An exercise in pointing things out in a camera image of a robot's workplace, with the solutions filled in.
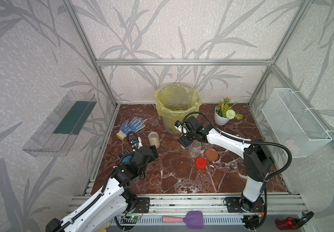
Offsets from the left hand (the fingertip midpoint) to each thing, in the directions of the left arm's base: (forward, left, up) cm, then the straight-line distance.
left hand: (152, 149), depth 78 cm
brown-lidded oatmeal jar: (+9, -33, -12) cm, 36 cm away
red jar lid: (-3, -28, -13) cm, 31 cm away
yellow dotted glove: (-34, +21, -14) cm, 43 cm away
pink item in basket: (-1, -72, +7) cm, 73 cm away
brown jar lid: (+3, -36, -13) cm, 39 cm away
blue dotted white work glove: (+28, +18, -16) cm, 37 cm away
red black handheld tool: (-33, -62, -3) cm, 70 cm away
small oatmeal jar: (+2, -18, -2) cm, 18 cm away
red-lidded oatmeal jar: (+2, -24, -3) cm, 25 cm away
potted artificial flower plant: (+28, -46, 0) cm, 54 cm away
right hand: (+12, -18, -5) cm, 22 cm away
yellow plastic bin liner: (+38, -12, 0) cm, 39 cm away
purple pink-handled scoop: (-30, -22, -13) cm, 40 cm away
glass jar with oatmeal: (+11, +1, -7) cm, 13 cm away
